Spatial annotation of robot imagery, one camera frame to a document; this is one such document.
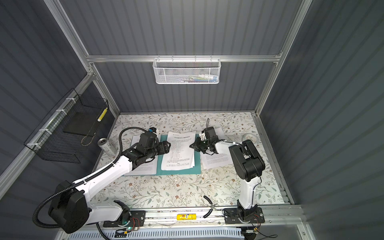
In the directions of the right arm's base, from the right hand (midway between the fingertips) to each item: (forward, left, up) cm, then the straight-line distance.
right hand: (190, 147), depth 95 cm
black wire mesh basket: (-9, +61, +25) cm, 67 cm away
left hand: (-5, +13, +10) cm, 17 cm away
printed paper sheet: (-6, -17, -7) cm, 19 cm away
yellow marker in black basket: (+6, +48, +24) cm, 54 cm away
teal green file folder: (-15, -4, -2) cm, 15 cm away
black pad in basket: (-2, +54, +26) cm, 60 cm away
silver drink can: (-4, +50, +9) cm, 51 cm away
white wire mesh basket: (+65, +5, +16) cm, 67 cm away
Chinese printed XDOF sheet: (-2, +8, -3) cm, 8 cm away
